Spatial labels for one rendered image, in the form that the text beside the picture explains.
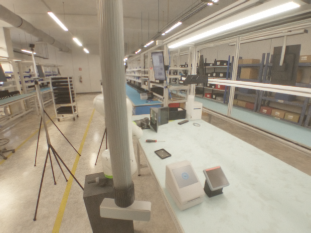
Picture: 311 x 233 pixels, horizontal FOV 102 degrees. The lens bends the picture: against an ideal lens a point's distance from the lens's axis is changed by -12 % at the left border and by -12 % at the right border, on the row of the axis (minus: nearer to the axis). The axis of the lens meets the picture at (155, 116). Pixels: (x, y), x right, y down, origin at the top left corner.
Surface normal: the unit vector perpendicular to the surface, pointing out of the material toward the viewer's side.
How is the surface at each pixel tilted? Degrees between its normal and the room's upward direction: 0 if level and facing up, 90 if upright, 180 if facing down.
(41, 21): 90
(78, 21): 90
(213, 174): 32
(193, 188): 41
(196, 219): 0
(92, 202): 90
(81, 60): 90
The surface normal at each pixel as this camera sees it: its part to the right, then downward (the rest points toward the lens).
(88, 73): 0.31, 0.28
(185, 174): 0.18, -0.69
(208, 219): 0.00, -0.96
